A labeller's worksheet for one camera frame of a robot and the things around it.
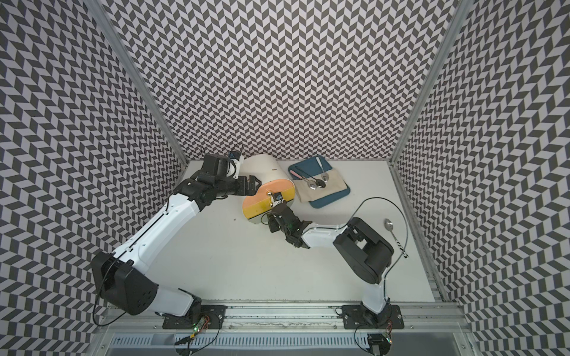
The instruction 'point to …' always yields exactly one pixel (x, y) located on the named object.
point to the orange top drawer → (272, 186)
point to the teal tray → (312, 165)
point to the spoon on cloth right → (320, 182)
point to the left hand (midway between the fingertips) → (250, 185)
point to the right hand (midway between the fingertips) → (273, 216)
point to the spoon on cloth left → (312, 184)
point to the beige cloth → (335, 184)
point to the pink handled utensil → (295, 174)
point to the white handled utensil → (324, 176)
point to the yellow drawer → (264, 207)
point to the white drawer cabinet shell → (268, 167)
